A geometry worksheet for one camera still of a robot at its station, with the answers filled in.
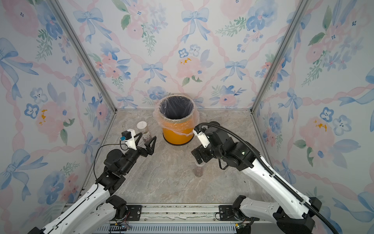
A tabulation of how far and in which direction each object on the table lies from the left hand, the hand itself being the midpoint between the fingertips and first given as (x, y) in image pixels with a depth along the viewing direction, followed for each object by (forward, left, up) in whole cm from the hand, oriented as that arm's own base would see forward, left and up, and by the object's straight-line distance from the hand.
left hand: (149, 135), depth 72 cm
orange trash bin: (+15, -7, -25) cm, 30 cm away
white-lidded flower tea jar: (+15, +9, -12) cm, 21 cm away
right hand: (-3, -22, +2) cm, 23 cm away
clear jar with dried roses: (-8, -25, -23) cm, 35 cm away
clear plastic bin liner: (+30, -11, -16) cm, 36 cm away
